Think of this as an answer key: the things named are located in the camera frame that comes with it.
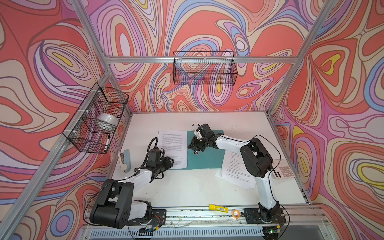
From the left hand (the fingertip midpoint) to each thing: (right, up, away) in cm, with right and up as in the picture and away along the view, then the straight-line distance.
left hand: (173, 160), depth 91 cm
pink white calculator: (+66, -5, -4) cm, 66 cm away
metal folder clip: (+14, +5, +4) cm, 15 cm away
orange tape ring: (+34, -23, -17) cm, 45 cm away
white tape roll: (-30, +25, -19) cm, 43 cm away
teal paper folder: (+22, +1, +2) cm, 22 cm away
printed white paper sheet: (-1, +9, +10) cm, 14 cm away
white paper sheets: (+37, -5, -3) cm, 38 cm away
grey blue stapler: (-30, 0, -1) cm, 30 cm away
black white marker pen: (-29, +13, -20) cm, 38 cm away
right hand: (+10, +7, +3) cm, 12 cm away
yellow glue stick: (+26, -21, -16) cm, 37 cm away
